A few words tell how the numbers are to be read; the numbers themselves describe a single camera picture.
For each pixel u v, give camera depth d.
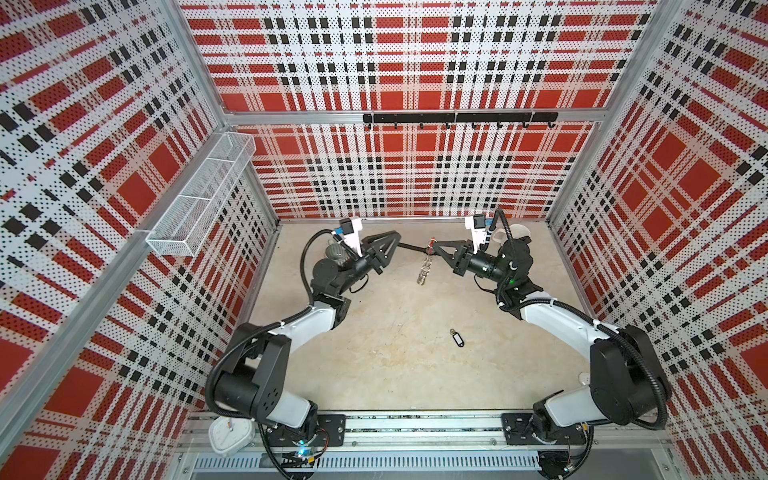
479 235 0.68
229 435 0.70
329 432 0.73
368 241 0.70
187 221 0.91
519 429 0.72
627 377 0.43
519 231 1.10
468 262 0.67
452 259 0.72
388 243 0.74
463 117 0.89
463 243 0.69
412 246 1.11
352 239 0.66
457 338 0.89
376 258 0.67
